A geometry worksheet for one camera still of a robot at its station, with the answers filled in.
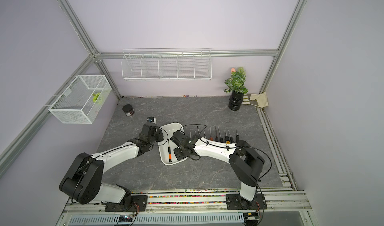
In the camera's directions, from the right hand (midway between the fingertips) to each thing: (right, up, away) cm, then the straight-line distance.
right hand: (179, 152), depth 85 cm
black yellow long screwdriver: (+33, +6, +11) cm, 35 cm away
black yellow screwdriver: (+30, +6, +11) cm, 32 cm away
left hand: (-12, +11, +6) cm, 17 cm away
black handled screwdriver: (+15, +9, +14) cm, 22 cm away
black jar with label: (-40, +25, +23) cm, 53 cm away
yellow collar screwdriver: (+23, +6, +12) cm, 27 cm away
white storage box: (-8, +1, +6) cm, 10 cm away
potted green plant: (+34, +40, +6) cm, 53 cm away
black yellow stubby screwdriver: (+26, +6, +11) cm, 29 cm away
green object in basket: (-45, +32, -5) cm, 55 cm away
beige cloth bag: (+61, +32, +34) cm, 77 cm away
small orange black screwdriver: (+11, +10, +14) cm, 21 cm away
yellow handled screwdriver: (+37, +4, +11) cm, 39 cm away
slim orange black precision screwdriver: (-6, -1, +4) cm, 7 cm away
